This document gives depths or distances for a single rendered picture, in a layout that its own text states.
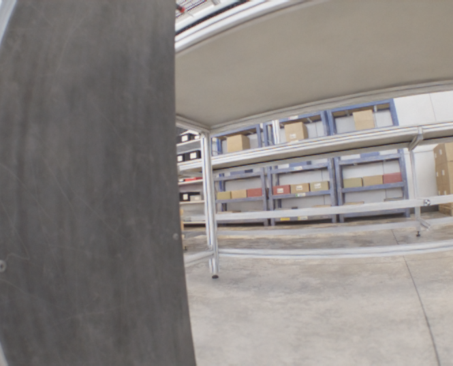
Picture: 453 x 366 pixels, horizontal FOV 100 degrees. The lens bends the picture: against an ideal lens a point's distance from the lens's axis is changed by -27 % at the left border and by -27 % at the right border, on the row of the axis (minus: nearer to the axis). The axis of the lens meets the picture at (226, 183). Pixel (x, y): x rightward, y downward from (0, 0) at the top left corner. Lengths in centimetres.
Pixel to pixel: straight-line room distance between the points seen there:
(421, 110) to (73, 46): 502
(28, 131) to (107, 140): 8
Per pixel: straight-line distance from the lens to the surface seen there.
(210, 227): 159
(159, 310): 32
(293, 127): 464
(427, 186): 489
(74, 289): 24
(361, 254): 136
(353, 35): 96
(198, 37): 76
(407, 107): 506
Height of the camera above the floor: 46
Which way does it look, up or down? 5 degrees up
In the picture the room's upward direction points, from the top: 4 degrees counter-clockwise
